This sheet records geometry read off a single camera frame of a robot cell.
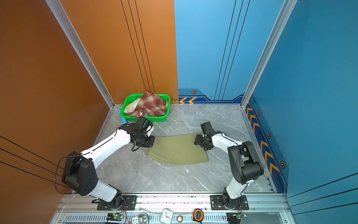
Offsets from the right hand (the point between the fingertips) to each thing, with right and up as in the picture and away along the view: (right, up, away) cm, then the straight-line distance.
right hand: (197, 143), depth 95 cm
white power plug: (-31, -29, -33) cm, 53 cm away
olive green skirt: (-14, -5, +2) cm, 15 cm away
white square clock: (-18, -31, -27) cm, 45 cm away
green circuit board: (-45, -33, -24) cm, 61 cm away
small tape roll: (-12, -31, -29) cm, 44 cm away
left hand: (-29, +2, -9) cm, 30 cm away
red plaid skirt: (-37, +27, +17) cm, 49 cm away
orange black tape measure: (-3, -30, -28) cm, 41 cm away
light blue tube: (-56, +15, +12) cm, 59 cm away
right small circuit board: (+20, -32, -25) cm, 45 cm away
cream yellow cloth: (-51, +25, +14) cm, 58 cm away
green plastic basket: (-55, +34, +20) cm, 68 cm away
